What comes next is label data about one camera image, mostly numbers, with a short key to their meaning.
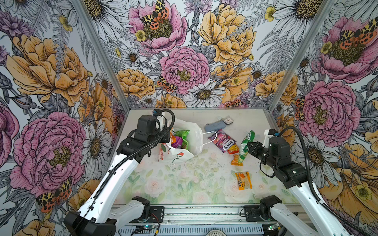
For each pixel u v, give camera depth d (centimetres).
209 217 74
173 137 81
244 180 84
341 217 40
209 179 86
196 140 82
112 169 43
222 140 99
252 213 74
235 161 94
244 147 73
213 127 108
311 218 44
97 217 37
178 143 85
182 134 87
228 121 112
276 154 53
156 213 75
